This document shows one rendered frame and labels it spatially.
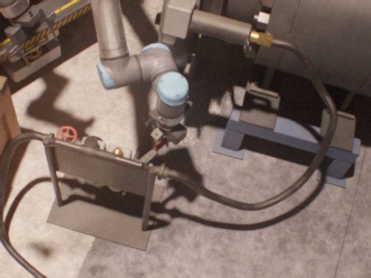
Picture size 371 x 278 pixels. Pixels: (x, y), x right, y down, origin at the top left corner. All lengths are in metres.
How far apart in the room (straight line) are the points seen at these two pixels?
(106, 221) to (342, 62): 1.11
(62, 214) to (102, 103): 0.56
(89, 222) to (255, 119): 0.79
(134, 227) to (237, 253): 0.43
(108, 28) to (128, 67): 0.13
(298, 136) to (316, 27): 0.52
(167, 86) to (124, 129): 0.89
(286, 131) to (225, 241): 0.51
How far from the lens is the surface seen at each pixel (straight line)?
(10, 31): 1.80
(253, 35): 1.90
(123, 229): 2.33
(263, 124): 2.33
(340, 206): 2.57
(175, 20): 1.88
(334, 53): 2.10
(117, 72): 1.72
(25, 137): 2.05
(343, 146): 2.39
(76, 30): 2.71
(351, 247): 2.51
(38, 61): 2.63
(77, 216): 2.36
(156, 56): 1.75
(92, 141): 1.93
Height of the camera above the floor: 2.20
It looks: 60 degrees down
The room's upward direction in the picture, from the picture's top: 11 degrees clockwise
